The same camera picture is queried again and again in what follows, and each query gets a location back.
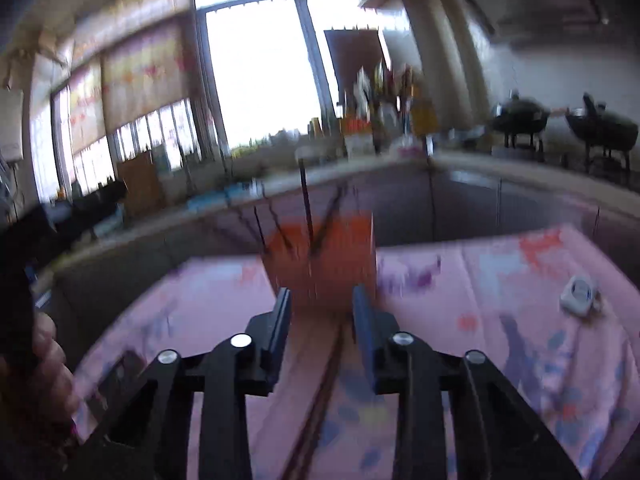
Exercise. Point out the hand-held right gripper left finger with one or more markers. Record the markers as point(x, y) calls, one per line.
point(281, 330)

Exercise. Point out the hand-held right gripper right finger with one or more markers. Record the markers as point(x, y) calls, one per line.
point(364, 340)

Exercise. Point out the orange plastic basket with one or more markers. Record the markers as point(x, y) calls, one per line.
point(330, 265)

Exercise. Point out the person's left hand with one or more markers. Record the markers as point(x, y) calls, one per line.
point(47, 385)

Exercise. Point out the dark smartphone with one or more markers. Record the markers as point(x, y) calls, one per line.
point(119, 375)

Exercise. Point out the pink floral tablecloth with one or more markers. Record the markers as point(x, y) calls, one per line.
point(500, 285)

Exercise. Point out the wooden cutting board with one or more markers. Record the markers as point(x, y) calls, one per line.
point(140, 182)

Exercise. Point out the red and white box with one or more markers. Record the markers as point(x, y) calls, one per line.
point(357, 125)

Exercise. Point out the white round device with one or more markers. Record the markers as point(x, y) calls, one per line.
point(578, 296)

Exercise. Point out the yellow cooking oil bottle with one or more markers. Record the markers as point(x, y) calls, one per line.
point(425, 116)

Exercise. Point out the yellowish window covering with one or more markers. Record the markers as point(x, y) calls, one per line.
point(137, 75)

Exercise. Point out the black wok with lid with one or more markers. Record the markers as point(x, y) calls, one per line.
point(605, 127)

